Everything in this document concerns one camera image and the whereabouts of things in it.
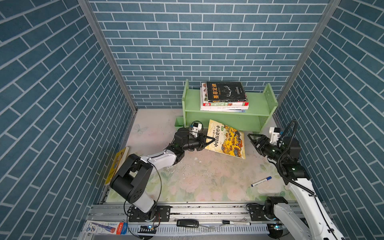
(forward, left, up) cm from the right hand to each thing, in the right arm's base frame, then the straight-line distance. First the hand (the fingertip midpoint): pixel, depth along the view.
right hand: (248, 136), depth 73 cm
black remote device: (-35, +28, -30) cm, 54 cm away
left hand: (-1, +16, -5) cm, 17 cm away
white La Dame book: (+16, +14, +3) cm, 22 cm away
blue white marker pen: (-12, -12, -26) cm, 31 cm away
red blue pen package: (-40, +62, -24) cm, 78 cm away
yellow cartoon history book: (+3, +9, -9) cm, 13 cm away
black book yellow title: (+23, +11, +9) cm, 27 cm away
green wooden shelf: (+17, -2, +1) cm, 17 cm away
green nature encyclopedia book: (+15, +22, +7) cm, 27 cm away
